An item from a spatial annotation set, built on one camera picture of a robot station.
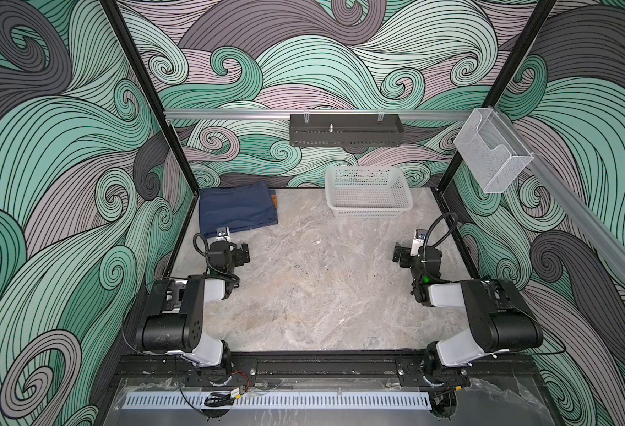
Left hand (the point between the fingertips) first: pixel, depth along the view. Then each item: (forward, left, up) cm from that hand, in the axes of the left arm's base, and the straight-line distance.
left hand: (229, 243), depth 94 cm
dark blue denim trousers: (+22, +1, -6) cm, 23 cm away
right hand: (0, -65, 0) cm, 65 cm away
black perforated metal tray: (+35, -42, +25) cm, 60 cm away
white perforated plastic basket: (+33, -56, -7) cm, 65 cm away
